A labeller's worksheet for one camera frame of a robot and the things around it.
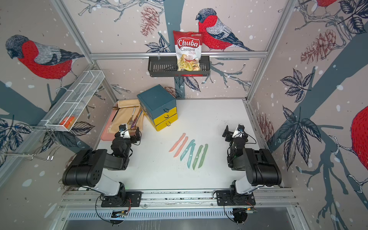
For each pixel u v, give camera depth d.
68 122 0.66
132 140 0.83
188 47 0.83
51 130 0.59
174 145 0.94
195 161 0.87
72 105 0.76
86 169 0.45
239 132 0.76
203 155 0.90
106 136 1.00
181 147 0.93
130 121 1.07
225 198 0.73
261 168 0.44
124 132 0.77
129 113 1.12
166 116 0.96
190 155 0.90
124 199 0.68
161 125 0.96
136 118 1.08
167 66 1.07
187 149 0.92
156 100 0.91
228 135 0.83
